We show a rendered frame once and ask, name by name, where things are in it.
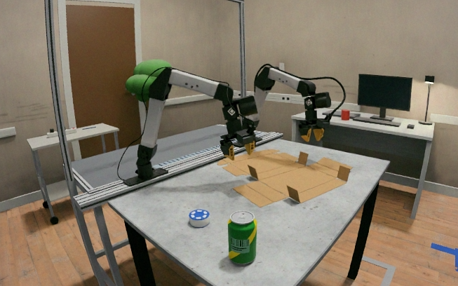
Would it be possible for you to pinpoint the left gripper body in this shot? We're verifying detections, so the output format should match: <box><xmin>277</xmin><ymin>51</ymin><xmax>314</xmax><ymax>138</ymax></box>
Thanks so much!
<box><xmin>298</xmin><ymin>110</ymin><xmax>322</xmax><ymax>136</ymax></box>

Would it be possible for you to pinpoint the green drink can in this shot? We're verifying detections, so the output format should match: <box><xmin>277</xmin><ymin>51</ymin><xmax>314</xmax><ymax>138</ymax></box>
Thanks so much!
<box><xmin>228</xmin><ymin>211</ymin><xmax>257</xmax><ymax>264</ymax></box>

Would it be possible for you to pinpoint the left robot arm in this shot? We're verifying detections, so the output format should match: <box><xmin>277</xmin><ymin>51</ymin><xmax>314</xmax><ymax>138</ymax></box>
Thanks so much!
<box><xmin>242</xmin><ymin>67</ymin><xmax>332</xmax><ymax>129</ymax></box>

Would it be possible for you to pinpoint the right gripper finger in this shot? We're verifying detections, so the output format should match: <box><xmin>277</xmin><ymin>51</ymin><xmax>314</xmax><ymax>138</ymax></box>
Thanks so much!
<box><xmin>224</xmin><ymin>146</ymin><xmax>234</xmax><ymax>161</ymax></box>
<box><xmin>244</xmin><ymin>141</ymin><xmax>255</xmax><ymax>155</ymax></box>

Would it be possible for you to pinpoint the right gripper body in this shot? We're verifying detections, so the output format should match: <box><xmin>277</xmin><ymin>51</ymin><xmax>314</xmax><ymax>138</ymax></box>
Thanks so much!
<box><xmin>220</xmin><ymin>119</ymin><xmax>242</xmax><ymax>156</ymax></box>

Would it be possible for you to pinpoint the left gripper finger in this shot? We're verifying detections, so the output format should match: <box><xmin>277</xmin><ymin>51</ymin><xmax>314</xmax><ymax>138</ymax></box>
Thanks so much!
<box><xmin>313</xmin><ymin>128</ymin><xmax>324</xmax><ymax>141</ymax></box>
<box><xmin>301</xmin><ymin>128</ymin><xmax>311</xmax><ymax>142</ymax></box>

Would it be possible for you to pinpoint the flat brown cardboard box blank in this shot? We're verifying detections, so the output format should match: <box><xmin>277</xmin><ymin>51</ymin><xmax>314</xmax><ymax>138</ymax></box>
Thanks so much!
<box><xmin>218</xmin><ymin>149</ymin><xmax>353</xmax><ymax>207</ymax></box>

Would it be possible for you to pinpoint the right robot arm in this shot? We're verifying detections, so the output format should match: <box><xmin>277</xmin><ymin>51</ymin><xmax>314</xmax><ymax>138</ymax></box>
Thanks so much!
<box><xmin>123</xmin><ymin>68</ymin><xmax>258</xmax><ymax>186</ymax></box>

